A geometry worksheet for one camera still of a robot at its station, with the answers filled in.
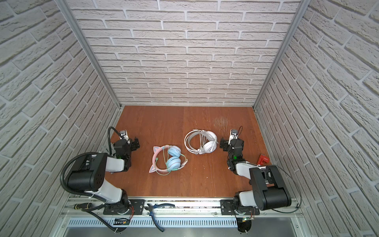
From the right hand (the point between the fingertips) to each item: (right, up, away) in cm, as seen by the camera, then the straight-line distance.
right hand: (230, 136), depth 92 cm
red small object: (+20, -14, -2) cm, 24 cm away
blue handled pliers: (-46, -35, -18) cm, 60 cm away
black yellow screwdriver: (-80, -33, -19) cm, 89 cm away
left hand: (-67, -1, +1) cm, 67 cm away
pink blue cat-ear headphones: (-39, -12, -9) cm, 42 cm away
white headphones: (-14, -3, -3) cm, 15 cm away
